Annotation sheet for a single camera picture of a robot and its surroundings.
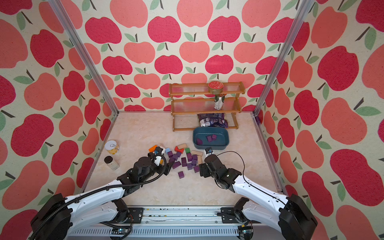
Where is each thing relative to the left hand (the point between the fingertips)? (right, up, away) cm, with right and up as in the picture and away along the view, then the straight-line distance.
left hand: (167, 159), depth 81 cm
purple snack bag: (+28, +23, +24) cm, 43 cm away
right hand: (+21, -5, +3) cm, 22 cm away
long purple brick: (+3, -6, +13) cm, 14 cm away
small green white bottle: (+31, +35, +15) cm, 49 cm away
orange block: (-13, +3, +18) cm, 22 cm away
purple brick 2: (+30, +11, +23) cm, 39 cm away
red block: (+3, +2, +17) cm, 18 cm away
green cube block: (+10, +2, +18) cm, 21 cm away
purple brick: (+7, -10, +5) cm, 13 cm away
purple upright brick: (+12, -2, +14) cm, 18 cm away
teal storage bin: (+27, +10, +23) cm, 36 cm away
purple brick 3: (+8, -4, +12) cm, 15 cm away
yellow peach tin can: (-38, +5, +14) cm, 41 cm away
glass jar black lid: (-33, -2, +3) cm, 33 cm away
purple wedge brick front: (+18, +7, +23) cm, 30 cm away
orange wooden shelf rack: (+14, +35, +41) cm, 56 cm away
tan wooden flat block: (+16, +1, +18) cm, 24 cm away
